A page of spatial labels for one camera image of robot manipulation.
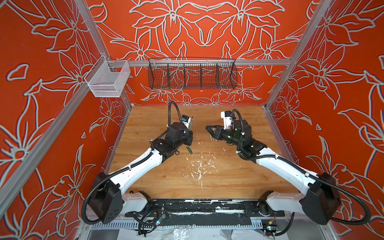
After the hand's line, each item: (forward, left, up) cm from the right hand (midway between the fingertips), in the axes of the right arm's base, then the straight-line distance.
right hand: (204, 128), depth 73 cm
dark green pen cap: (+2, +8, -27) cm, 28 cm away
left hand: (+3, +7, -5) cm, 9 cm away
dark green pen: (+1, +6, +3) cm, 7 cm away
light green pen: (-6, -3, 0) cm, 7 cm away
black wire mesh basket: (+43, +6, +4) cm, 43 cm away
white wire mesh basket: (+37, +60, +5) cm, 70 cm away
